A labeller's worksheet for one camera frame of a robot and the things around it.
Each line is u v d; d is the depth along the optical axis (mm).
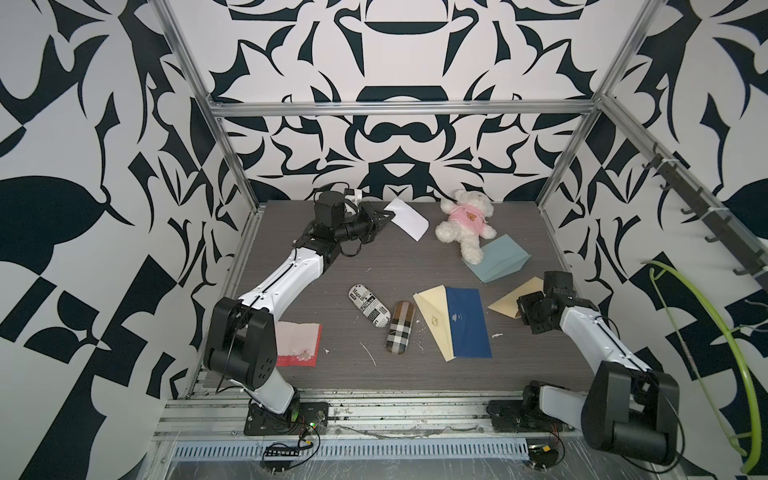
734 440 541
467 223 1046
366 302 912
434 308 911
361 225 723
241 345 444
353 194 779
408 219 808
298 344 878
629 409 414
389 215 787
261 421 728
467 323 868
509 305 930
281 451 727
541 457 714
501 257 1050
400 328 856
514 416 741
